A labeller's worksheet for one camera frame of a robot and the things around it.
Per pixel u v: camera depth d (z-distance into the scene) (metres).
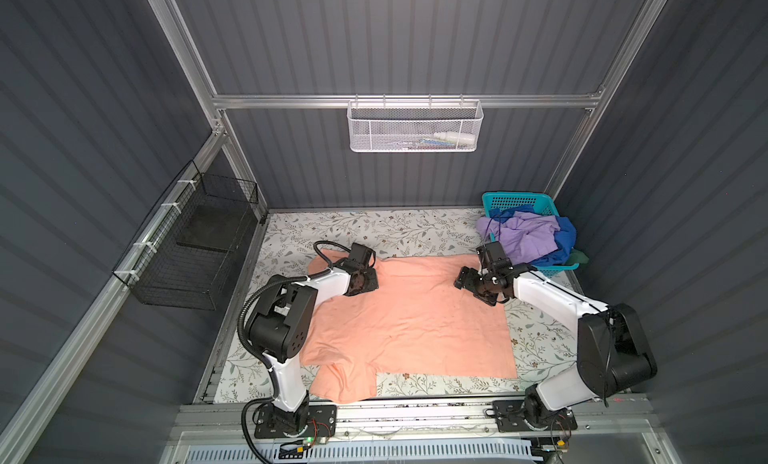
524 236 0.94
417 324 0.89
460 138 0.86
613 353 0.44
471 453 0.77
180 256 0.72
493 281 0.67
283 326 0.50
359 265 0.79
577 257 0.91
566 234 0.94
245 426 0.68
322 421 0.73
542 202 1.14
